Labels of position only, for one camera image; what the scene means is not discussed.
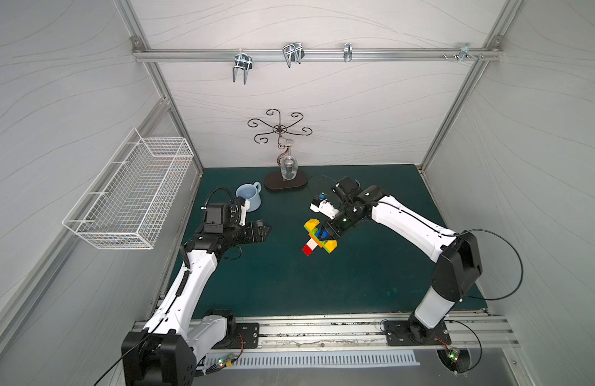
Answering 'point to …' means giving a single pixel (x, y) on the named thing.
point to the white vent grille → (316, 358)
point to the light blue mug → (251, 192)
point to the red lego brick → (307, 250)
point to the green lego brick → (313, 232)
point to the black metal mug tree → (275, 181)
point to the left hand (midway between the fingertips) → (261, 229)
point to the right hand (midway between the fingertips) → (323, 233)
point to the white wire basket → (129, 200)
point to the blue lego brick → (324, 234)
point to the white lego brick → (312, 244)
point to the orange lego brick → (315, 240)
